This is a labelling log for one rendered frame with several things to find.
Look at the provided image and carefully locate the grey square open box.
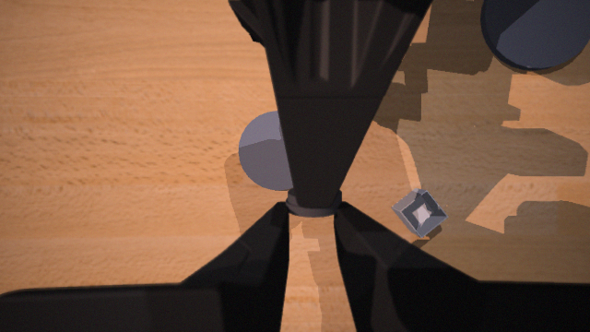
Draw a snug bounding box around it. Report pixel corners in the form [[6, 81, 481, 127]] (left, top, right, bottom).
[[392, 188, 448, 238]]

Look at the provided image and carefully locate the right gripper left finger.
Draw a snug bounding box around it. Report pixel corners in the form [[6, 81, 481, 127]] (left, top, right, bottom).
[[0, 202, 289, 332]]

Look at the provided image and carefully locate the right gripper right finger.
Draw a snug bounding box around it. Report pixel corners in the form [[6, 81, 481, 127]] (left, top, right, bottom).
[[334, 201, 590, 332]]

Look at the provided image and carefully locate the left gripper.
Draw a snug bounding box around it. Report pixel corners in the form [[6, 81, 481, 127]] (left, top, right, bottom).
[[228, 0, 433, 208]]

